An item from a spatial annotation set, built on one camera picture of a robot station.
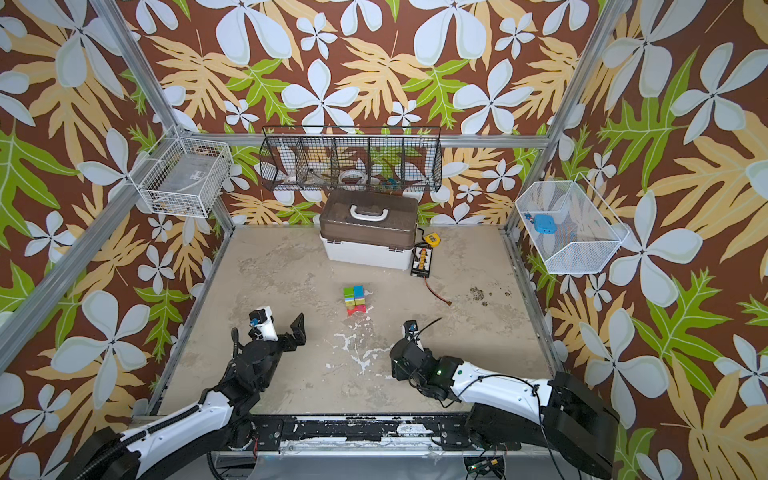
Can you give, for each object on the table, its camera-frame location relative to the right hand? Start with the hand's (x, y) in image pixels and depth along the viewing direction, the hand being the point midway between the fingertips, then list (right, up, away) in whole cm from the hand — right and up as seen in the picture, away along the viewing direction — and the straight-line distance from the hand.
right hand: (397, 358), depth 84 cm
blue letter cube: (-14, +16, +6) cm, 22 cm away
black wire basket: (-15, +62, +13) cm, 65 cm away
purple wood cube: (-11, +17, +5) cm, 21 cm away
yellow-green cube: (-14, +14, +7) cm, 21 cm away
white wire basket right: (+50, +35, -8) cm, 61 cm away
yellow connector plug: (+16, +36, +30) cm, 50 cm away
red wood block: (-12, +13, +9) cm, 20 cm away
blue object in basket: (+44, +39, +2) cm, 59 cm away
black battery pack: (+11, +30, +25) cm, 41 cm away
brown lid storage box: (-8, +38, +7) cm, 40 cm away
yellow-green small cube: (-11, +15, +6) cm, 20 cm away
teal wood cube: (-11, +19, +4) cm, 22 cm away
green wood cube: (-15, +18, +6) cm, 24 cm away
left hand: (-31, +13, -1) cm, 34 cm away
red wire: (+13, +18, +17) cm, 28 cm away
